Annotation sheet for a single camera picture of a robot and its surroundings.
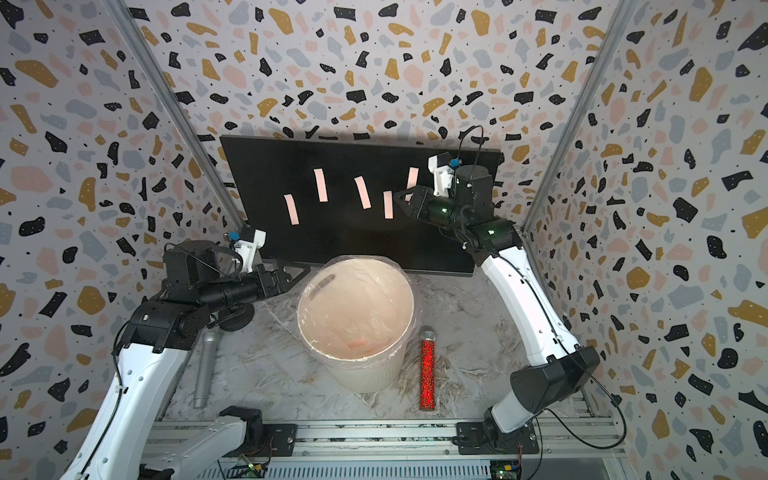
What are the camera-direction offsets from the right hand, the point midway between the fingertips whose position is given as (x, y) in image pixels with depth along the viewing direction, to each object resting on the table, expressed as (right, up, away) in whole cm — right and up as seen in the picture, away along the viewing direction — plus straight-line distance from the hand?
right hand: (398, 198), depth 66 cm
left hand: (-20, -16, -3) cm, 26 cm away
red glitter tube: (+8, -47, +15) cm, 50 cm away
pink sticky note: (-12, -36, +14) cm, 40 cm away
